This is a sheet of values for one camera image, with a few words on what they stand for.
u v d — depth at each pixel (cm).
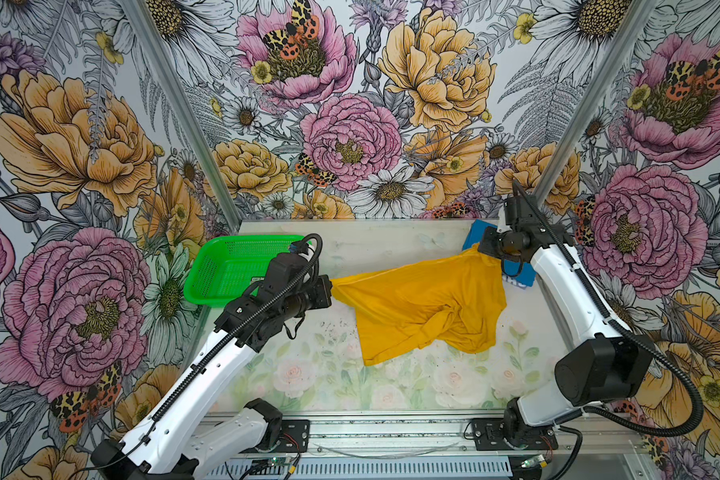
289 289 46
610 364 42
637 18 72
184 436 41
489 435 74
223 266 108
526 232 58
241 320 47
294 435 75
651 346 40
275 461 71
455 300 94
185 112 89
